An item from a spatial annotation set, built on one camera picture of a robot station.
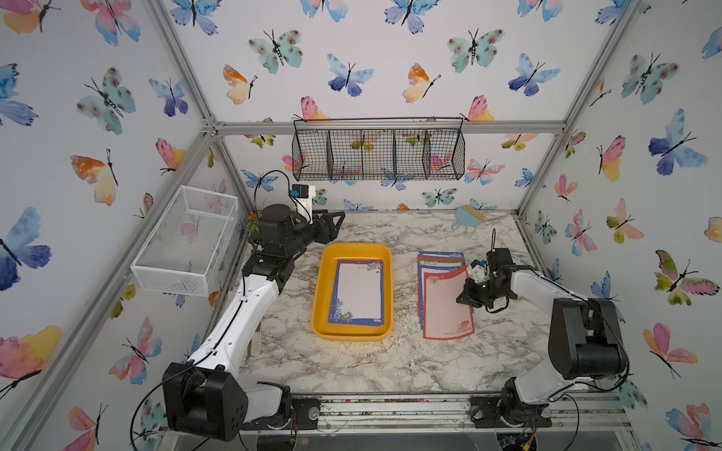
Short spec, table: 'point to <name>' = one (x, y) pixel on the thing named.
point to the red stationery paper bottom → (444, 317)
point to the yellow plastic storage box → (326, 259)
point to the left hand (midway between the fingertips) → (338, 210)
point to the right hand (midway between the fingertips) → (462, 297)
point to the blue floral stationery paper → (440, 254)
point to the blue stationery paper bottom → (357, 297)
